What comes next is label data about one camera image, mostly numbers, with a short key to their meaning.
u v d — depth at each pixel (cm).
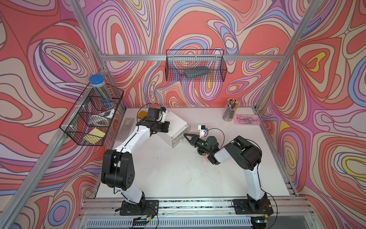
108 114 73
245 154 57
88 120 74
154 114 70
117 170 45
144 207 68
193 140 82
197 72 88
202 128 88
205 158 87
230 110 105
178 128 91
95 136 63
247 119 111
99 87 72
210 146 76
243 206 73
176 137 91
